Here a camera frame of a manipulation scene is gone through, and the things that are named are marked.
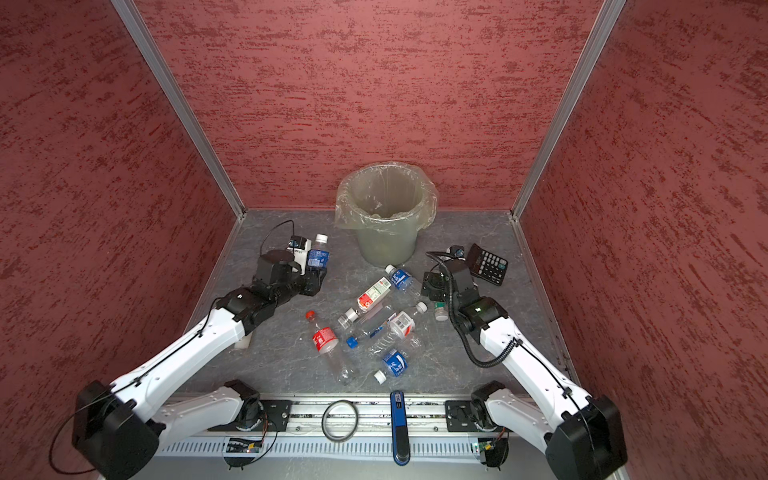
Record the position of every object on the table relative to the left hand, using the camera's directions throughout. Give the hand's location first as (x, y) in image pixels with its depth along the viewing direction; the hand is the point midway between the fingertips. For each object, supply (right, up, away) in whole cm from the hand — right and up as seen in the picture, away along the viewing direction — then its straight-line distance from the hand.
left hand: (317, 274), depth 81 cm
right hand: (+33, -3, +1) cm, 33 cm away
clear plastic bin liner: (+19, +24, +22) cm, 38 cm away
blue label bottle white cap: (+1, +6, -4) cm, 7 cm away
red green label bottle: (+12, -9, +9) cm, 18 cm away
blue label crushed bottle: (+22, -24, -3) cm, 32 cm away
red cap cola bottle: (+2, -19, +1) cm, 19 cm away
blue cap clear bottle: (+15, -16, +3) cm, 22 cm away
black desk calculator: (+54, 0, +23) cm, 58 cm away
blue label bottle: (+24, -4, +14) cm, 28 cm away
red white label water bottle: (+24, -15, +4) cm, 28 cm away
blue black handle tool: (+22, -37, -9) cm, 44 cm away
